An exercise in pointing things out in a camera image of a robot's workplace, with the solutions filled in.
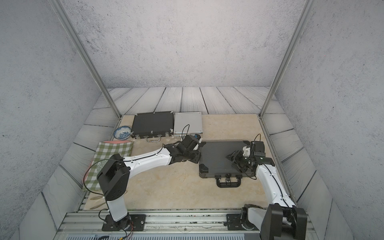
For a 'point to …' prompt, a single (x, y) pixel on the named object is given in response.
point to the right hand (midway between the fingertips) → (230, 159)
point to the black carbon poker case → (152, 126)
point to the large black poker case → (214, 164)
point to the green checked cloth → (103, 152)
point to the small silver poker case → (186, 123)
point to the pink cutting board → (117, 141)
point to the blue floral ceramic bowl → (122, 132)
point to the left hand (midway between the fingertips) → (202, 156)
